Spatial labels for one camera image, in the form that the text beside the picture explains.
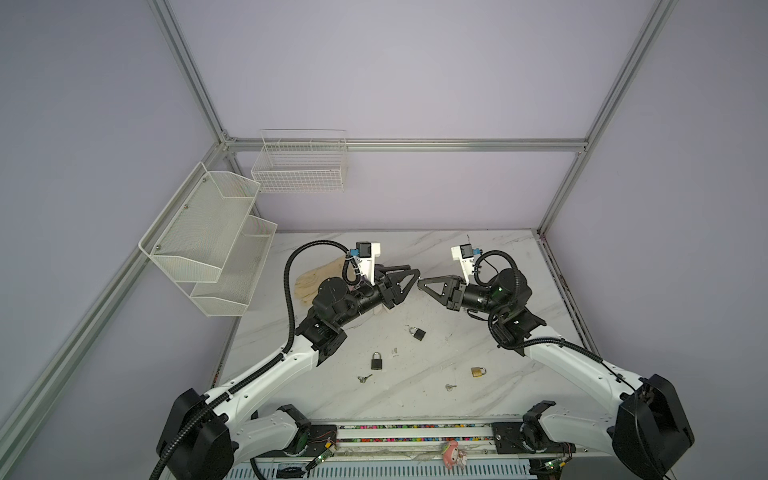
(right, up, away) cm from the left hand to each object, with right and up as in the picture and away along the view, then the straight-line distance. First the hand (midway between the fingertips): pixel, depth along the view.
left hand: (415, 272), depth 65 cm
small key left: (-14, -32, +18) cm, 39 cm away
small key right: (+11, -33, +17) cm, 38 cm away
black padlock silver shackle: (+3, -20, +27) cm, 34 cm away
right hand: (+1, -4, +1) cm, 4 cm away
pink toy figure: (+9, -43, +3) cm, 45 cm away
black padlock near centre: (-10, -28, +20) cm, 36 cm away
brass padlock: (+19, -30, +19) cm, 40 cm away
